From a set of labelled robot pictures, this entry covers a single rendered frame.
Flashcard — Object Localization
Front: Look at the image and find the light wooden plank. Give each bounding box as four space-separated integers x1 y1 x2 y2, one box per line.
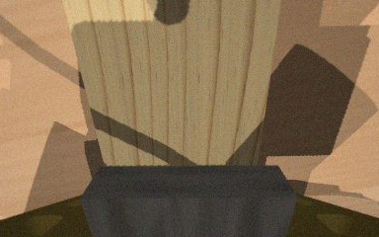
62 0 281 167

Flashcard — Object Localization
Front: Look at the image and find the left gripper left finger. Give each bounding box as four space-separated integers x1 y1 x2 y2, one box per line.
0 195 92 237

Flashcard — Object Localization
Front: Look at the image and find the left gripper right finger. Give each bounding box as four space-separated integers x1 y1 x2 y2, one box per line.
286 194 379 237

